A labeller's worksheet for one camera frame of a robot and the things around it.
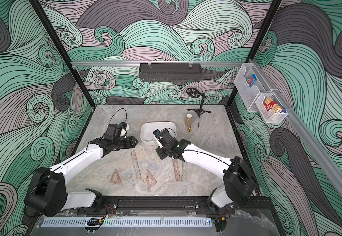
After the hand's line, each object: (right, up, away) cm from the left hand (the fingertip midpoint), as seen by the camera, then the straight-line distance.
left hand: (133, 139), depth 86 cm
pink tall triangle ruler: (+11, -23, -5) cm, 26 cm away
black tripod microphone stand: (+39, +29, +9) cm, 49 cm away
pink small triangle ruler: (-10, -22, -3) cm, 25 cm away
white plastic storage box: (+6, 0, +14) cm, 16 cm away
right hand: (+18, -4, -3) cm, 18 cm away
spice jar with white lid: (+36, +11, +15) cm, 40 cm away
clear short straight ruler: (+30, -19, -1) cm, 36 cm away
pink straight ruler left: (+1, -16, +1) cm, 16 cm away
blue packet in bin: (+70, +35, -2) cm, 78 cm away
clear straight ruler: (+15, +3, -21) cm, 26 cm away
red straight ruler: (+26, -20, -1) cm, 33 cm away
